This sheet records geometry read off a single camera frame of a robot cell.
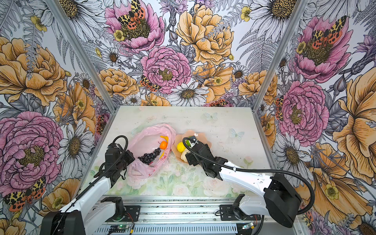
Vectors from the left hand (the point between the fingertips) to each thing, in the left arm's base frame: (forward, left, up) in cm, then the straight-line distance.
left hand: (133, 157), depth 88 cm
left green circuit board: (-33, 0, -6) cm, 34 cm away
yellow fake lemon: (+6, -28, +1) cm, 29 cm away
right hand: (-2, -37, +6) cm, 37 cm away
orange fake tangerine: (+9, -17, -2) cm, 19 cm away
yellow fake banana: (+13, -18, 0) cm, 23 cm away
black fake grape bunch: (0, -9, -3) cm, 9 cm away
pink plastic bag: (+12, -4, -2) cm, 13 cm away
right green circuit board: (-34, -61, -6) cm, 70 cm away
